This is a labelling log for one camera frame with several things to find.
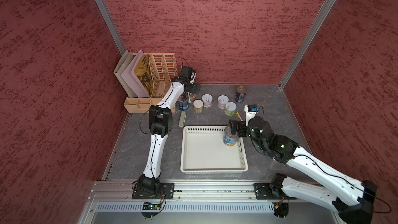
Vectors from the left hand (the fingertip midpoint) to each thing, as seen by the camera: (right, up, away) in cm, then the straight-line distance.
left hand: (191, 89), depth 103 cm
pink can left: (+11, -7, +2) cm, 13 cm away
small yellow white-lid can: (+4, -10, -2) cm, 11 cm away
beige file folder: (-40, +16, -11) cm, 45 cm away
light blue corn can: (+22, -29, -20) cm, 42 cm away
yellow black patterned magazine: (-32, +10, -3) cm, 33 cm away
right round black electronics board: (+46, -60, -30) cm, 81 cm away
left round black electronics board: (-19, -58, -31) cm, 68 cm away
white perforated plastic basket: (+8, -37, -18) cm, 42 cm away
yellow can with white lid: (0, -5, +1) cm, 5 cm away
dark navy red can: (+34, -4, +1) cm, 34 cm away
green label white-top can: (+26, -13, -3) cm, 29 cm away
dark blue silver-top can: (-6, -9, -3) cm, 11 cm away
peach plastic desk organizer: (-21, +14, +4) cm, 25 cm away
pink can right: (+21, -8, +1) cm, 23 cm away
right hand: (+25, -19, -29) cm, 42 cm away
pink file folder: (-36, +6, -14) cm, 39 cm away
